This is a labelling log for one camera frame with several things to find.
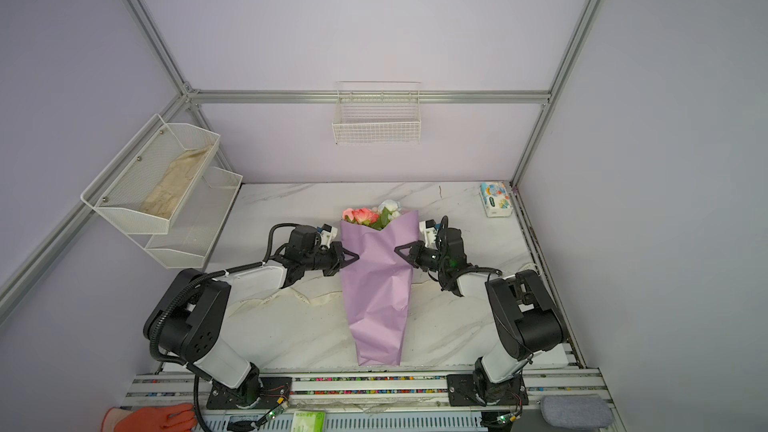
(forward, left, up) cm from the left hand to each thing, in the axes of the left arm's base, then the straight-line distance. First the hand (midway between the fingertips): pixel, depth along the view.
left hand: (358, 259), depth 88 cm
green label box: (-39, +9, -7) cm, 41 cm away
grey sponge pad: (-37, -54, -6) cm, 66 cm away
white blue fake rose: (+17, -10, +5) cm, 20 cm away
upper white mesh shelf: (+11, +54, +22) cm, 59 cm away
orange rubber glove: (-38, +47, -10) cm, 62 cm away
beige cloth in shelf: (+6, +49, +20) cm, 53 cm away
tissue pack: (+28, -49, -3) cm, 56 cm away
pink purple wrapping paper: (-11, -7, +3) cm, 13 cm away
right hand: (+1, -11, +2) cm, 11 cm away
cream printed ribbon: (-8, +21, -7) cm, 23 cm away
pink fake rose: (+15, 0, +3) cm, 15 cm away
